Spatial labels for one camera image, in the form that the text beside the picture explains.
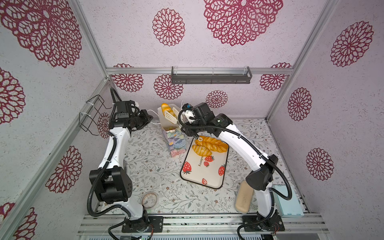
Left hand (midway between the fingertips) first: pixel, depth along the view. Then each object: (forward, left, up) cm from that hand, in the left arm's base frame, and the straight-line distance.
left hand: (153, 117), depth 83 cm
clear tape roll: (-37, +2, -27) cm, 46 cm away
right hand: (-8, -17, +2) cm, 19 cm away
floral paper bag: (-8, -11, -6) cm, 15 cm away
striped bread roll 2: (-7, -28, -24) cm, 37 cm away
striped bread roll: (+3, -7, +4) cm, 9 cm away
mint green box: (-41, -72, -28) cm, 87 cm away
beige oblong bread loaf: (-35, -49, -23) cm, 65 cm away
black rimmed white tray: (-19, -32, -28) cm, 47 cm away
